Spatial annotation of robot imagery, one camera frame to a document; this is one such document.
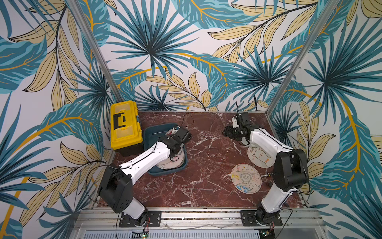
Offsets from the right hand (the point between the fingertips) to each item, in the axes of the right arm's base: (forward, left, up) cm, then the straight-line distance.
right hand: (226, 133), depth 93 cm
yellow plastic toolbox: (-3, +60, +5) cm, 60 cm away
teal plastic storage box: (+8, +49, -9) cm, 51 cm away
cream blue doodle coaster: (-25, -9, -12) cm, 29 cm away
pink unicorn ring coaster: (-15, +34, -9) cm, 38 cm away
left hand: (-11, +34, +3) cm, 36 cm away
